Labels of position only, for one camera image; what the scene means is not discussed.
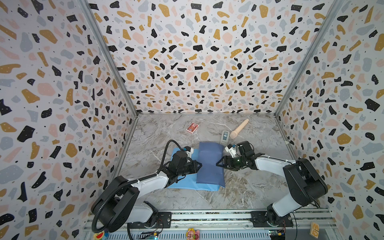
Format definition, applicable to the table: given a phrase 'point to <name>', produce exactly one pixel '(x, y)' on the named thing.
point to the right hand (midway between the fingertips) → (218, 163)
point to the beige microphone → (233, 134)
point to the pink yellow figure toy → (192, 234)
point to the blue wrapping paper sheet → (210, 176)
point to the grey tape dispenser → (224, 137)
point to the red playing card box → (192, 127)
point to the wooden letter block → (314, 229)
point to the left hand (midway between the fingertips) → (203, 164)
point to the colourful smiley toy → (98, 235)
